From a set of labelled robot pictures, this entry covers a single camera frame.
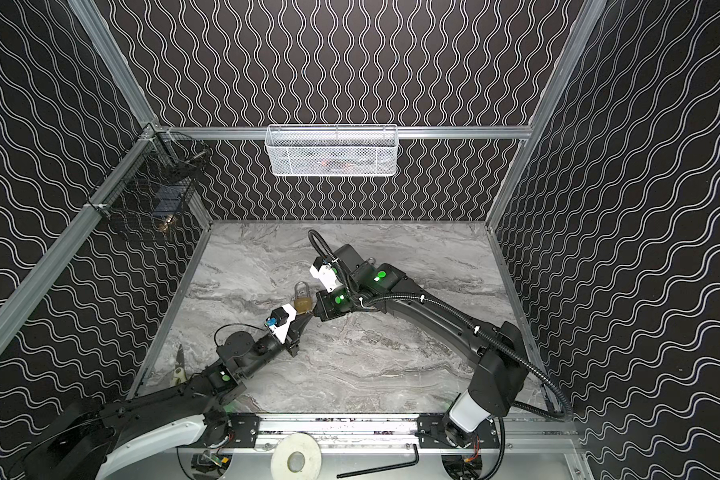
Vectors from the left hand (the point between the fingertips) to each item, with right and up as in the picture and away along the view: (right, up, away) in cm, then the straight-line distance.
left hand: (316, 316), depth 74 cm
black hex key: (+8, -35, -5) cm, 37 cm away
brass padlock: (-8, -1, +24) cm, 26 cm away
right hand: (0, +1, 0) cm, 1 cm away
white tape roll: (-3, -31, -1) cm, 31 cm away
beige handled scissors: (-39, -19, +10) cm, 45 cm away
